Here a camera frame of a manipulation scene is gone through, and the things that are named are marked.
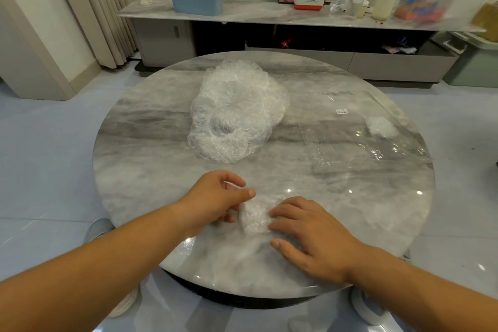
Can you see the grey sneaker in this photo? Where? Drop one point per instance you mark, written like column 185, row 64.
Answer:
column 368, row 308
column 97, row 228

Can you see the person's left hand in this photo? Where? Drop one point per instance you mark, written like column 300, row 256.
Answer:
column 208, row 199

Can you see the brown cardboard box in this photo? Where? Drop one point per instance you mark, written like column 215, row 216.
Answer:
column 487, row 23

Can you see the clear container colourful contents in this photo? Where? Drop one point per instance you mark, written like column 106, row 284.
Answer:
column 429, row 2

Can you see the person's right forearm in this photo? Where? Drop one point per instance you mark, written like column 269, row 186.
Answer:
column 428, row 297

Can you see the clear plastic bag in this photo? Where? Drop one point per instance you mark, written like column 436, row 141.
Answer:
column 342, row 145

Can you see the pile of clear plastic caps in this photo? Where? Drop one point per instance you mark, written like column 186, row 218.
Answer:
column 237, row 110

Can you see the person's right hand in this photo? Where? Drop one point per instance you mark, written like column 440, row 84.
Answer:
column 323, row 242

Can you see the small white cup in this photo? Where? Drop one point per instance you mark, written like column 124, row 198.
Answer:
column 359, row 9

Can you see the crumpled clear wrapper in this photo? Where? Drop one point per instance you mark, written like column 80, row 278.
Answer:
column 341, row 1

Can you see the long grey low cabinet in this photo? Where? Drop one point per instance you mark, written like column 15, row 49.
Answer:
column 159, row 40

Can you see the green storage bin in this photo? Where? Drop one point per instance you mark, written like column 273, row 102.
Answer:
column 475, row 63

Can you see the person's left forearm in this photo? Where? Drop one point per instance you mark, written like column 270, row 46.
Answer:
column 85, row 285

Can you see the black table base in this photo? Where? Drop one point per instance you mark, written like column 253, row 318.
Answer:
column 249, row 299

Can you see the beige curtain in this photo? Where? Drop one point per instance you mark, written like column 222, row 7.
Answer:
column 93, row 9

